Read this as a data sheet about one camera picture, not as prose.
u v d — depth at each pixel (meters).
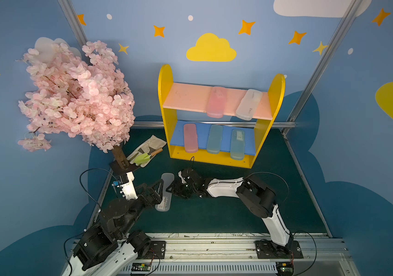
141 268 0.72
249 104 0.75
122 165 0.98
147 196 0.54
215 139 0.98
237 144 0.96
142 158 1.05
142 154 1.08
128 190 0.54
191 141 0.96
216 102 0.78
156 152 1.08
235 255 0.74
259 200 0.53
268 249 0.74
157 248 0.75
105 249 0.43
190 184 0.75
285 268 0.73
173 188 0.82
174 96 0.80
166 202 0.88
